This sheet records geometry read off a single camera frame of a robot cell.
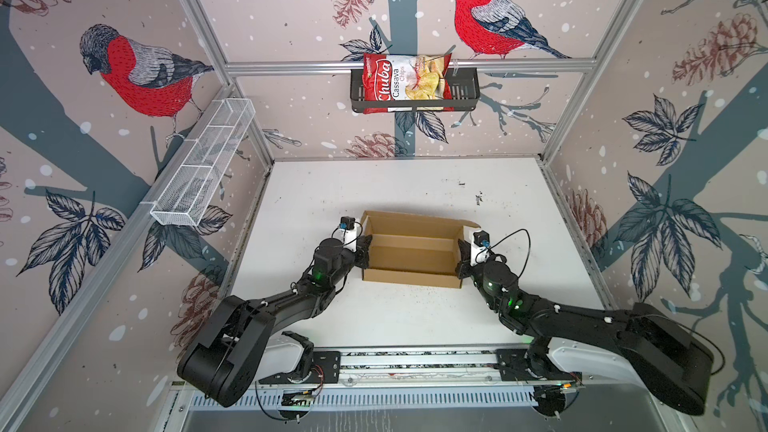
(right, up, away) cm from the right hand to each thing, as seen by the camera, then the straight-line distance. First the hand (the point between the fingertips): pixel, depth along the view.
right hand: (455, 247), depth 82 cm
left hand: (-24, +2, +2) cm, 24 cm away
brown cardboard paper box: (-11, -3, +11) cm, 16 cm away
